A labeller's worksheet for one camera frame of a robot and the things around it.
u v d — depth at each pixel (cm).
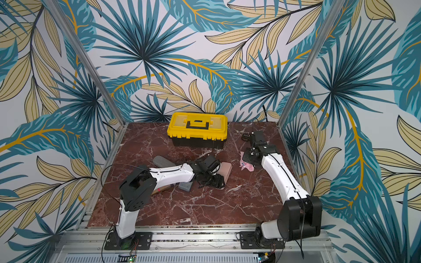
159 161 97
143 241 74
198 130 95
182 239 75
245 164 83
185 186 88
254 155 59
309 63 86
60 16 69
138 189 49
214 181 79
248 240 73
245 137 113
